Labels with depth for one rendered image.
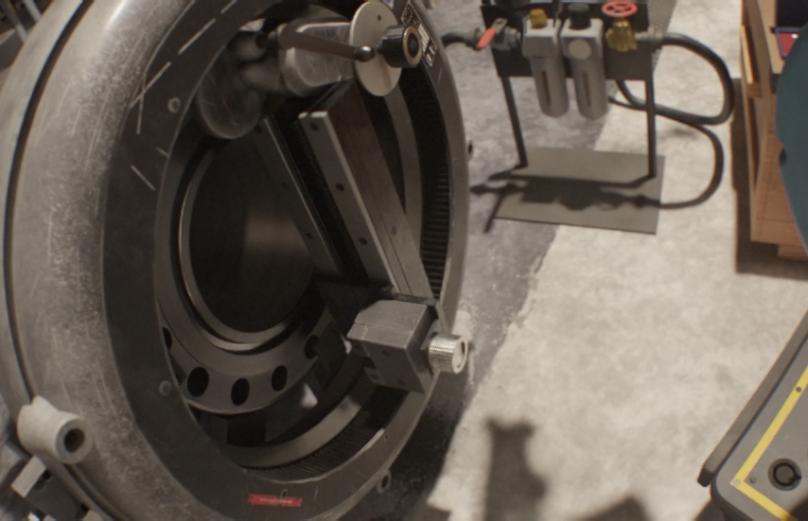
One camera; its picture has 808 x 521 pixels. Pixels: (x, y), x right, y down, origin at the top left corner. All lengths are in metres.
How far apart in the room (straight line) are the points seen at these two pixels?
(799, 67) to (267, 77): 0.46
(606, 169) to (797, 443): 1.02
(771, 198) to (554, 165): 0.64
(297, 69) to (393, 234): 0.23
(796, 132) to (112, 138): 0.39
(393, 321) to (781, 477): 0.52
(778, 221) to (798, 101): 1.14
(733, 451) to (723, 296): 0.61
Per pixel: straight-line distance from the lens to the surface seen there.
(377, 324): 0.69
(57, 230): 0.41
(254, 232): 0.90
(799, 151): 0.23
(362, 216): 0.64
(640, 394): 1.17
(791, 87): 0.22
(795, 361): 0.86
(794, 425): 0.81
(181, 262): 0.64
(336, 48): 0.60
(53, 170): 0.41
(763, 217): 1.34
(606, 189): 1.55
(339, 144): 0.59
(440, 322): 0.70
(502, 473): 1.11
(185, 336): 0.66
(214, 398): 0.71
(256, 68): 0.56
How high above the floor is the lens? 1.01
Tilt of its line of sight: 43 degrees down
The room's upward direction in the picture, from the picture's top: 24 degrees counter-clockwise
